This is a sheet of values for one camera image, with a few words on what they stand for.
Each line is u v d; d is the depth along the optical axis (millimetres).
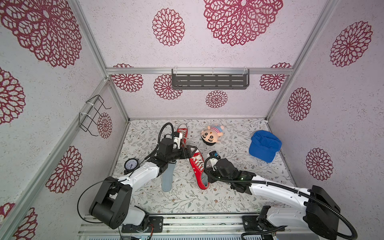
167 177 898
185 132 1066
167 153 658
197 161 785
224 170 607
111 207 422
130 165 913
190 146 827
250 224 762
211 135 999
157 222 748
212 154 713
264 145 1007
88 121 756
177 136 773
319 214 405
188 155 744
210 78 962
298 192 448
